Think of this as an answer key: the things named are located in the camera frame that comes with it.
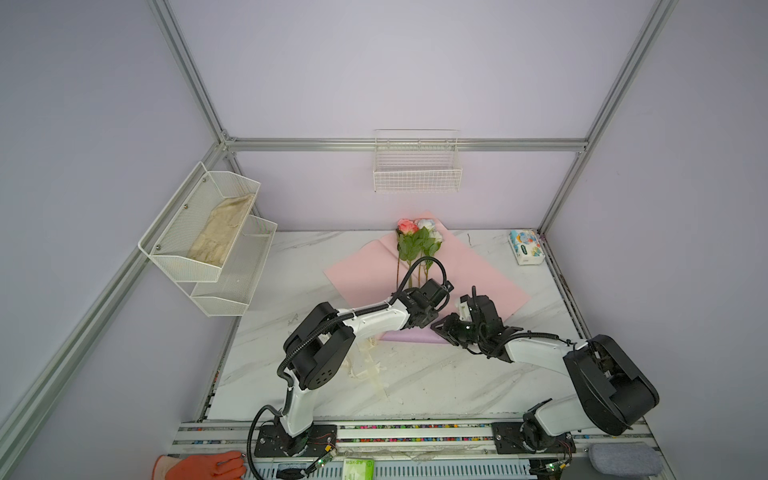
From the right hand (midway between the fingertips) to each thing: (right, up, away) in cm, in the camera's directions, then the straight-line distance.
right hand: (430, 328), depth 87 cm
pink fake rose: (-5, +26, +24) cm, 36 cm away
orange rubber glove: (-51, -29, -17) cm, 61 cm away
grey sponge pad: (+44, -26, -19) cm, 54 cm away
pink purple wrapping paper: (-13, +18, +27) cm, 35 cm away
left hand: (-3, +7, +5) cm, 9 cm away
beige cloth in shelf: (-58, +29, -7) cm, 66 cm away
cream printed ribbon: (-17, -12, -1) cm, 21 cm away
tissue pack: (+38, +25, +21) cm, 50 cm away
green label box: (-19, -28, -19) cm, 39 cm away
